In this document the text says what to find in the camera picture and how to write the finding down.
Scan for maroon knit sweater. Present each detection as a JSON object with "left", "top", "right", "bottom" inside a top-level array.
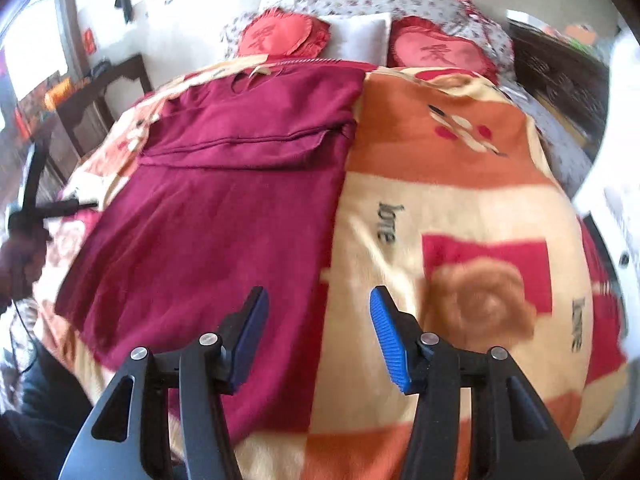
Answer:
[{"left": 55, "top": 64, "right": 364, "bottom": 441}]

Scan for orange cream rose blanket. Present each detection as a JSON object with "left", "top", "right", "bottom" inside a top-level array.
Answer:
[{"left": 36, "top": 56, "right": 626, "bottom": 479}]

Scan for left red heart cushion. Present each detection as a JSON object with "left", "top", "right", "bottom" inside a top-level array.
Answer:
[{"left": 238, "top": 8, "right": 331, "bottom": 58}]

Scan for white pillow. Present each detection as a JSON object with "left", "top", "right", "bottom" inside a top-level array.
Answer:
[{"left": 320, "top": 12, "right": 392, "bottom": 66}]

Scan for red heart cushion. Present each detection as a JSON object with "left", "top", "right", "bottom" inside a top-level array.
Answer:
[
  {"left": 238, "top": 8, "right": 331, "bottom": 58},
  {"left": 388, "top": 15, "right": 498, "bottom": 84}
]

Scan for dark wooden chair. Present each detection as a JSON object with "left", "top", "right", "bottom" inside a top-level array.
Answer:
[{"left": 55, "top": 53, "right": 154, "bottom": 157}]

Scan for dark carved wooden cabinet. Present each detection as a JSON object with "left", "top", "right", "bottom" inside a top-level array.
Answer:
[{"left": 508, "top": 20, "right": 610, "bottom": 160}]

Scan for left hand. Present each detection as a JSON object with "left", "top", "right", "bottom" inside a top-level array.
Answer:
[{"left": 1, "top": 234, "right": 50, "bottom": 311}]

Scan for right red heart cushion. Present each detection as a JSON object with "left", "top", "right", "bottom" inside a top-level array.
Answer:
[{"left": 388, "top": 15, "right": 498, "bottom": 84}]

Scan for dark garment hanging on wall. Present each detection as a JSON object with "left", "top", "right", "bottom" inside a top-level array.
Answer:
[{"left": 114, "top": 0, "right": 134, "bottom": 24}]

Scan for black cable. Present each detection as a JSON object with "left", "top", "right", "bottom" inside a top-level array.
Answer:
[{"left": 8, "top": 299, "right": 40, "bottom": 380}]

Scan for floral bed headboard cover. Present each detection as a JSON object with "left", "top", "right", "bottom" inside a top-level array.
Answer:
[{"left": 221, "top": 0, "right": 515, "bottom": 80}]

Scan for white appliance at right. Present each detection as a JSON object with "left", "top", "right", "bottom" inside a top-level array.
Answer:
[{"left": 572, "top": 24, "right": 640, "bottom": 311}]

